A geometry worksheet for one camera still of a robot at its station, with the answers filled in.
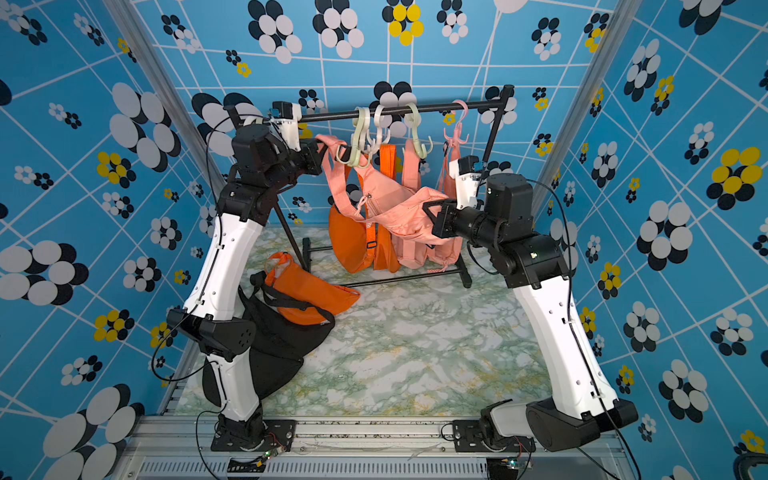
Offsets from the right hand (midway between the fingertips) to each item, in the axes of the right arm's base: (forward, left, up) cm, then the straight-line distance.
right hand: (430, 204), depth 61 cm
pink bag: (+18, -9, -39) cm, 44 cm away
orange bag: (+9, +44, -41) cm, 61 cm away
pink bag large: (+10, +3, -29) cm, 31 cm away
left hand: (+16, +22, +7) cm, 28 cm away
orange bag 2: (+20, +21, -35) cm, 46 cm away
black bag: (-9, +40, -41) cm, 58 cm away
